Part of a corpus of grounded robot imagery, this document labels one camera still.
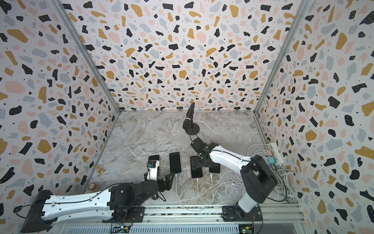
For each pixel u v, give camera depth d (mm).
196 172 866
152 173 646
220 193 811
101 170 877
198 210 765
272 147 994
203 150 647
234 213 657
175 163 925
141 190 523
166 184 662
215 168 891
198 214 761
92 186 795
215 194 801
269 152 975
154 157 952
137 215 731
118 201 514
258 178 449
